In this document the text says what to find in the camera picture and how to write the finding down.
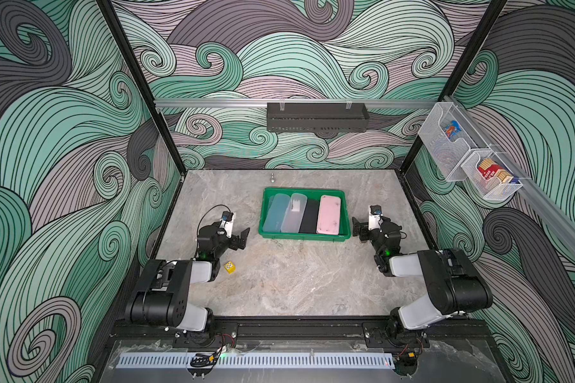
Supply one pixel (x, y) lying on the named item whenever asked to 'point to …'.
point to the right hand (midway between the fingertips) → (369, 217)
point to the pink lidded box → (328, 222)
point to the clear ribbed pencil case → (295, 213)
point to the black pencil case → (310, 218)
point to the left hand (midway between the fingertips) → (237, 222)
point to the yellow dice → (230, 267)
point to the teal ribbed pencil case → (274, 211)
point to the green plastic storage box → (344, 232)
